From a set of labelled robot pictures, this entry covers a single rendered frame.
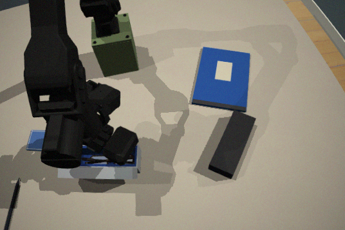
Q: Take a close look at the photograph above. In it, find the blue notebook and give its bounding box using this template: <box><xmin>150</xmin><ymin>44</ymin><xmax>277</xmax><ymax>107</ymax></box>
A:
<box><xmin>192</xmin><ymin>47</ymin><xmax>250</xmax><ymax>113</ymax></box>

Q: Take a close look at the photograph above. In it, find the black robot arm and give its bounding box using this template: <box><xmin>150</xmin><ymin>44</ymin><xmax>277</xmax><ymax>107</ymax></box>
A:
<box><xmin>24</xmin><ymin>0</ymin><xmax>121</xmax><ymax>169</ymax></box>

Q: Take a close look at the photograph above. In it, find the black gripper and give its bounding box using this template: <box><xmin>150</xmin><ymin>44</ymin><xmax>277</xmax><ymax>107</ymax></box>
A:
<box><xmin>83</xmin><ymin>102</ymin><xmax>138</xmax><ymax>166</ymax></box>

